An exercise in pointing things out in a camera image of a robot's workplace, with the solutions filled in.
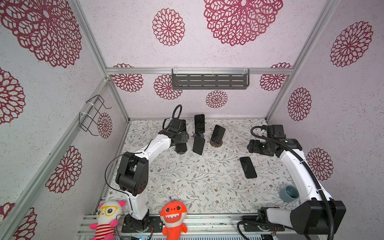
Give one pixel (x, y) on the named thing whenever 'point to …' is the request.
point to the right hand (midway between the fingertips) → (255, 145)
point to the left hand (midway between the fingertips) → (180, 139)
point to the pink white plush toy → (108, 214)
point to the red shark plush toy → (172, 215)
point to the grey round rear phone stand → (201, 135)
